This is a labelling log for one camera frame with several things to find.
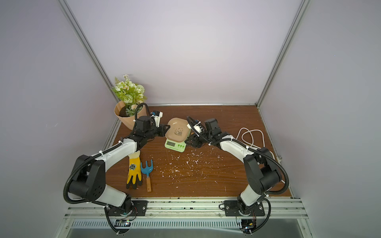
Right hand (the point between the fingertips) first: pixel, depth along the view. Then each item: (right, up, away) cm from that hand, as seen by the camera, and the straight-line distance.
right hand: (188, 138), depth 83 cm
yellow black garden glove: (-30, -22, -2) cm, 37 cm away
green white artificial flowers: (-35, +26, +7) cm, 44 cm away
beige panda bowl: (-6, +4, +4) cm, 8 cm away
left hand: (-10, +7, +3) cm, 13 cm away
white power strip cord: (+42, +3, +20) cm, 47 cm away
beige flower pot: (-39, +10, +10) cm, 41 cm away
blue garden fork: (-24, -19, +2) cm, 31 cm away
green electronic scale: (-6, -5, +2) cm, 8 cm away
